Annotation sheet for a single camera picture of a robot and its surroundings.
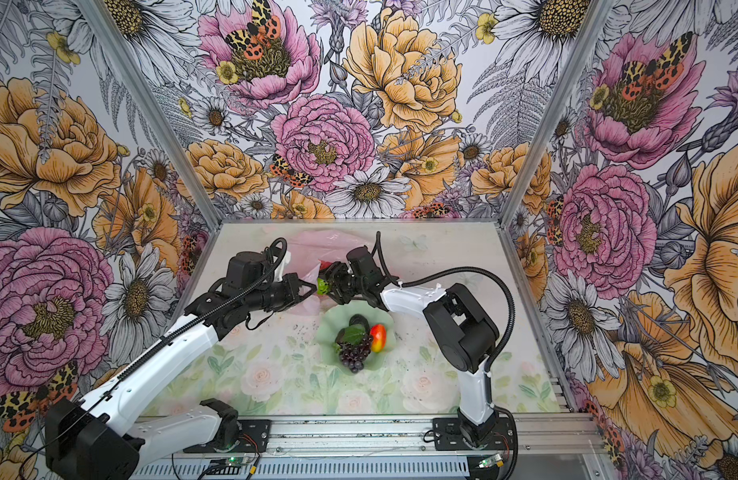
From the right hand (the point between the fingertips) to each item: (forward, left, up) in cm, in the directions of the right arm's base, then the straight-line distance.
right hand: (318, 288), depth 87 cm
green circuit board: (-41, -43, -14) cm, 61 cm away
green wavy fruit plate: (-5, -4, -10) cm, 11 cm away
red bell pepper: (+2, -3, +8) cm, 9 cm away
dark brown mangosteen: (-11, -9, -8) cm, 16 cm away
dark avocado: (-6, -11, -8) cm, 15 cm away
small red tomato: (-12, -17, -7) cm, 22 cm away
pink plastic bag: (+8, +3, +7) cm, 11 cm away
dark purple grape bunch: (-18, -11, -5) cm, 21 cm away
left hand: (-8, -1, +8) cm, 11 cm away
